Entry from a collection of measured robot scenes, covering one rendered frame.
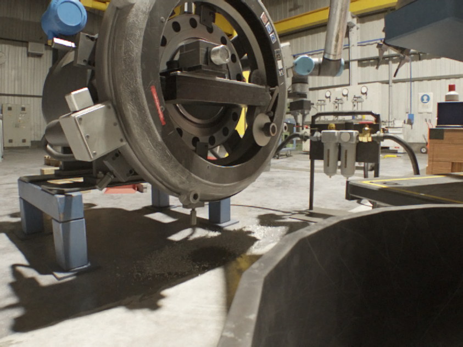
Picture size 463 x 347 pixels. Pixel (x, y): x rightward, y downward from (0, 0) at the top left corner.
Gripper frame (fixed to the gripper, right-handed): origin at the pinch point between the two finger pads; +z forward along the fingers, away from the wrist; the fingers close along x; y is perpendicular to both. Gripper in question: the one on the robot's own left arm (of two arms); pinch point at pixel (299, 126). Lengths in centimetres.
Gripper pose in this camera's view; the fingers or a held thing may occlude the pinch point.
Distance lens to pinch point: 156.4
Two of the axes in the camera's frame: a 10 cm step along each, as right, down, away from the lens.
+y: 9.2, -0.3, 3.9
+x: -3.9, -0.8, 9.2
